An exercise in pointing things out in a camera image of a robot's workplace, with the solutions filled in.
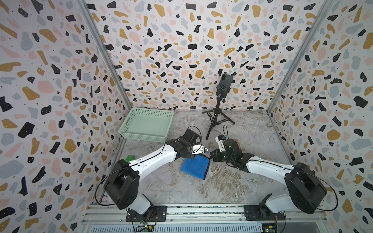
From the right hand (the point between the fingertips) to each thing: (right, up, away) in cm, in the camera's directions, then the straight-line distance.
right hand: (210, 154), depth 87 cm
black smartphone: (+9, +41, +4) cm, 43 cm away
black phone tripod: (+6, +24, +14) cm, 28 cm away
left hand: (-10, +6, -1) cm, 11 cm away
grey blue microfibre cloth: (-7, -9, +2) cm, 11 cm away
